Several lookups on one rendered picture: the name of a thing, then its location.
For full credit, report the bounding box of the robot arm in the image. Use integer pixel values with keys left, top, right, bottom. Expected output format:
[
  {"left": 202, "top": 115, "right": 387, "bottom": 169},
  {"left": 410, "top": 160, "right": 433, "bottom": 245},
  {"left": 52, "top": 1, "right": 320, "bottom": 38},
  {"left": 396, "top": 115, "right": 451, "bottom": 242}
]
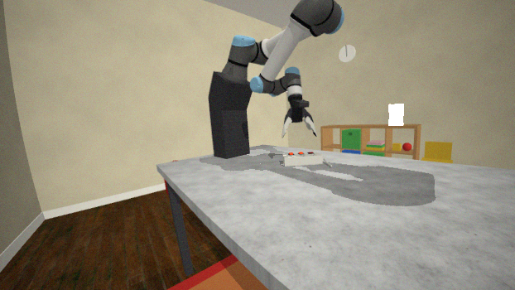
[{"left": 221, "top": 0, "right": 344, "bottom": 98}]

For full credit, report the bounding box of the white power strip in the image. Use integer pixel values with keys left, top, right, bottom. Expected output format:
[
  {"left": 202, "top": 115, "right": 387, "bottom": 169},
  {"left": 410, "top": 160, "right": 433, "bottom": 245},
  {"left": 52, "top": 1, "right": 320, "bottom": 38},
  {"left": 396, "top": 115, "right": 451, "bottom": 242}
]
[{"left": 282, "top": 152, "right": 327, "bottom": 167}]

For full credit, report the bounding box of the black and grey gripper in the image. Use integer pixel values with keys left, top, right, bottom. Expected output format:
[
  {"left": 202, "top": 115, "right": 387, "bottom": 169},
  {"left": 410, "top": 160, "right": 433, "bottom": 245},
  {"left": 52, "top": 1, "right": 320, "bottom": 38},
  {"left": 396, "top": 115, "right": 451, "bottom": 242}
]
[{"left": 282, "top": 94, "right": 317, "bottom": 138}]

